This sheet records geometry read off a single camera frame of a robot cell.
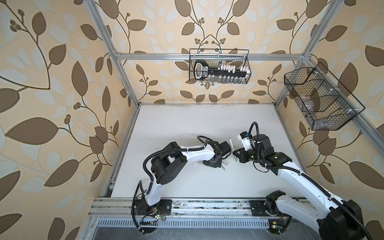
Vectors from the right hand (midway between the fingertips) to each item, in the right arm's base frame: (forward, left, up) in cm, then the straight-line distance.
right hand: (235, 153), depth 80 cm
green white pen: (-3, +6, -11) cm, 13 cm away
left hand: (-1, +9, -11) cm, 14 cm away
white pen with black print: (+1, +21, -11) cm, 24 cm away
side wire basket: (+14, -44, +22) cm, 51 cm away
